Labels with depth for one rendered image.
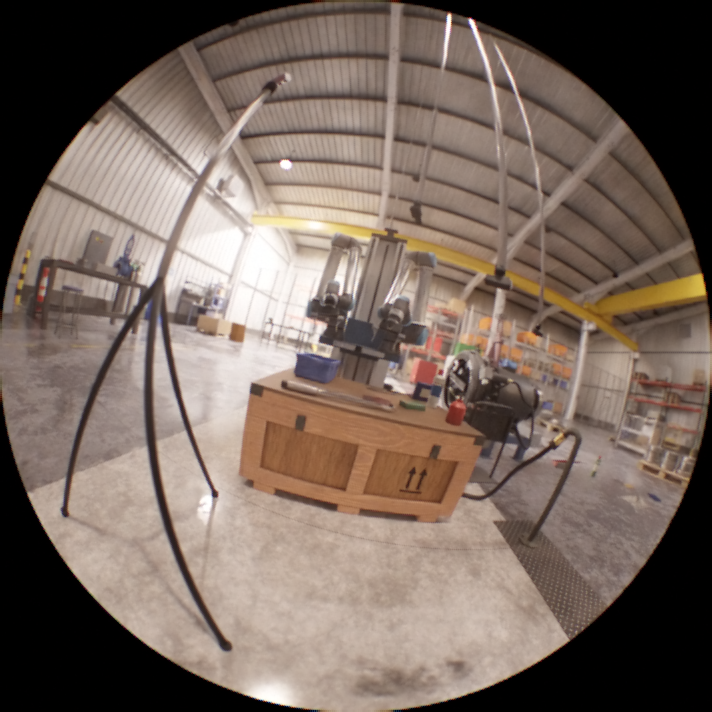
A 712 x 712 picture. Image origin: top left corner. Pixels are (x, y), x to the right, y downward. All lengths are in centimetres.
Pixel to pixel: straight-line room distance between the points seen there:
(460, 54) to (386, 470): 829
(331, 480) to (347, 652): 67
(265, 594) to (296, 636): 15
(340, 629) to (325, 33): 915
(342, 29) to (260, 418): 847
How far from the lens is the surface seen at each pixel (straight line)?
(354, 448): 96
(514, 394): 264
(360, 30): 831
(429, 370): 791
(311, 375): 126
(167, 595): 78
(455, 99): 853
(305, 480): 105
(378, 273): 223
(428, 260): 190
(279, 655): 71
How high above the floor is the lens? 69
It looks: 2 degrees down
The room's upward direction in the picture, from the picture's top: 15 degrees clockwise
